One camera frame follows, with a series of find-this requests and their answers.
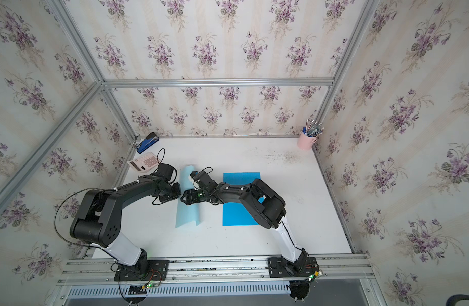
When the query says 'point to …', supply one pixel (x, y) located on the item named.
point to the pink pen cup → (305, 142)
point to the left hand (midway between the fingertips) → (180, 196)
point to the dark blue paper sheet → (234, 213)
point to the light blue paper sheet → (187, 213)
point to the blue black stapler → (150, 140)
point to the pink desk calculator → (145, 162)
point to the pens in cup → (312, 131)
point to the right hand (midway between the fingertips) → (191, 202)
